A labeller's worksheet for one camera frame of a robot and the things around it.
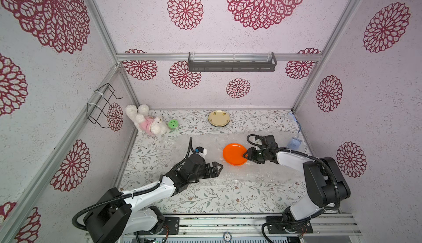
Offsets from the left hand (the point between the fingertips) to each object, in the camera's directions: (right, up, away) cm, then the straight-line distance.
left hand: (217, 168), depth 81 cm
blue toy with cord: (+44, +11, +11) cm, 47 cm away
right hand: (+16, +5, +12) cm, 21 cm away
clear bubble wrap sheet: (+13, -8, +6) cm, 17 cm away
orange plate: (+10, +5, +16) cm, 20 cm away
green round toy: (-28, +23, +25) cm, 44 cm away
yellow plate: (+2, +26, +32) cm, 42 cm away
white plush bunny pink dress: (-46, +27, +16) cm, 55 cm away
